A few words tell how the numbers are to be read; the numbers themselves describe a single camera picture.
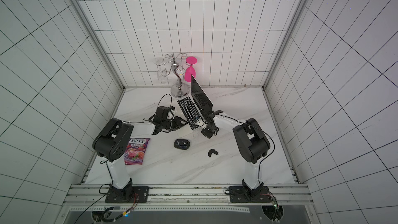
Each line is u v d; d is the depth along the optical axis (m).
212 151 0.88
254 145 0.49
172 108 0.92
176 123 0.85
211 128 0.81
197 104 1.09
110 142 0.51
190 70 1.01
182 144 0.87
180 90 1.17
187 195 0.75
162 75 1.05
